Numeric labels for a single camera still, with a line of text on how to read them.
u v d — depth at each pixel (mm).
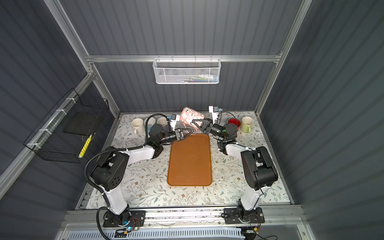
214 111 709
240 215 664
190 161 945
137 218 726
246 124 1009
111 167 497
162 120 1079
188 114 739
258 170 488
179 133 748
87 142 698
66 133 723
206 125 722
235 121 1061
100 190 518
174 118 773
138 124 1049
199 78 917
